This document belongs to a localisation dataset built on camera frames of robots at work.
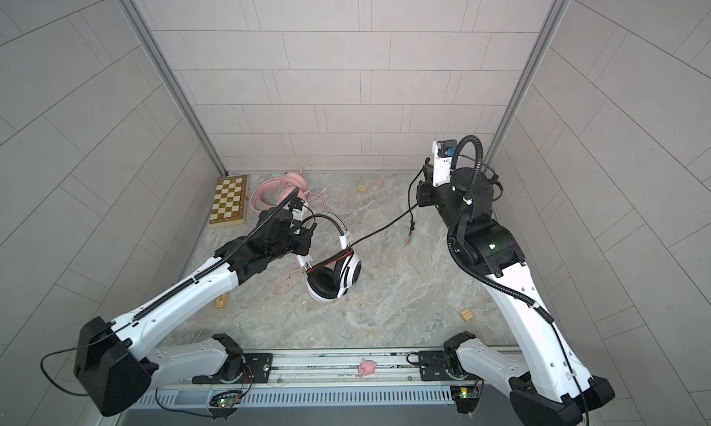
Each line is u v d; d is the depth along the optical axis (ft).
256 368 2.31
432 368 2.33
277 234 1.90
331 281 2.29
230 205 3.34
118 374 1.19
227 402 2.10
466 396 2.23
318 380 2.32
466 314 2.59
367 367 2.30
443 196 1.70
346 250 2.24
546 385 1.18
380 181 3.66
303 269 2.33
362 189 3.65
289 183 3.49
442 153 1.60
